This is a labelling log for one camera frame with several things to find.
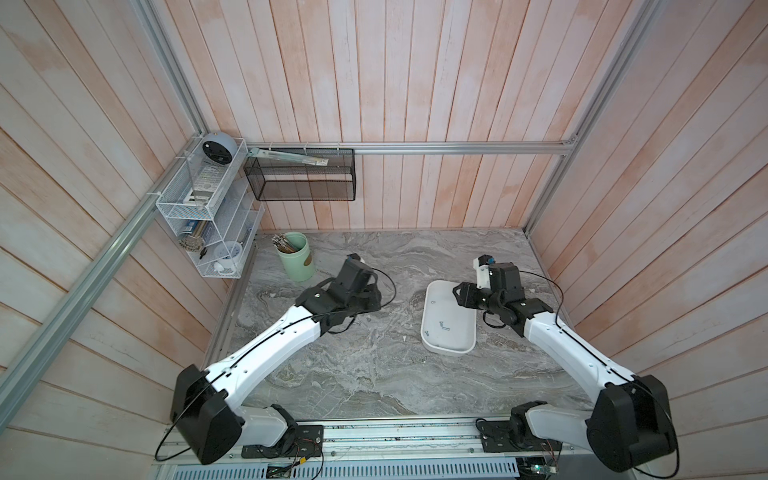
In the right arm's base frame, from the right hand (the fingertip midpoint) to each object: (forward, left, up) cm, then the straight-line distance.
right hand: (459, 287), depth 87 cm
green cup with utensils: (+13, +52, +1) cm, 54 cm away
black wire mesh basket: (+39, +61, +10) cm, 73 cm away
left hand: (-8, +24, +5) cm, 26 cm away
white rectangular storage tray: (-7, +2, -11) cm, 13 cm away
